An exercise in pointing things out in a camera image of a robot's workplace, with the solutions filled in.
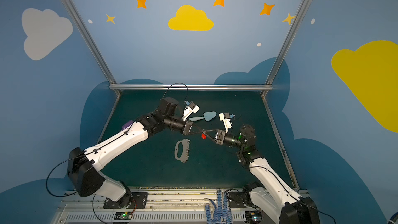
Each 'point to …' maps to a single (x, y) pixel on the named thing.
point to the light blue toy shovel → (208, 115)
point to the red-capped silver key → (203, 136)
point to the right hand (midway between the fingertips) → (205, 132)
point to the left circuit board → (123, 215)
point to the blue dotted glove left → (220, 213)
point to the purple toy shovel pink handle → (129, 122)
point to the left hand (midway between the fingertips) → (203, 131)
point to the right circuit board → (253, 217)
